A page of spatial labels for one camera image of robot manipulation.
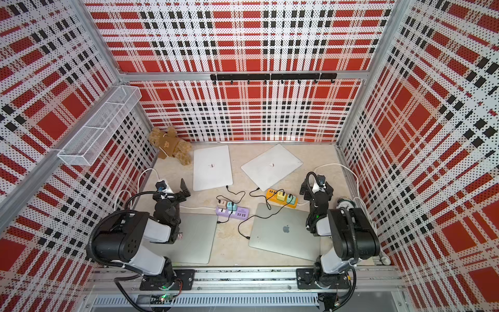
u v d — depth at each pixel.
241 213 0.89
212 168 1.10
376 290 0.72
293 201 0.86
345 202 0.91
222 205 0.87
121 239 0.45
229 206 0.86
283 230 0.86
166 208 0.68
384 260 0.80
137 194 0.72
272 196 0.86
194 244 0.98
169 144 1.11
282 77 0.89
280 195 0.90
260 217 0.89
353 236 0.44
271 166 1.11
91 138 0.73
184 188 0.83
